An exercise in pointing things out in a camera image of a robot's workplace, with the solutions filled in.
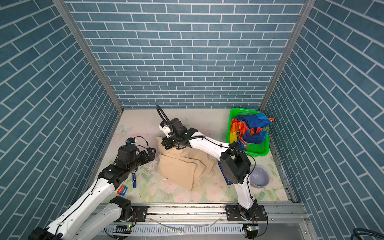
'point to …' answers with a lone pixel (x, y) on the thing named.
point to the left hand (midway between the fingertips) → (150, 152)
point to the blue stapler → (227, 182)
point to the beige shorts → (186, 165)
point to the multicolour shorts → (252, 129)
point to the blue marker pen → (134, 180)
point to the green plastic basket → (234, 112)
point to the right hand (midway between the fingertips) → (161, 141)
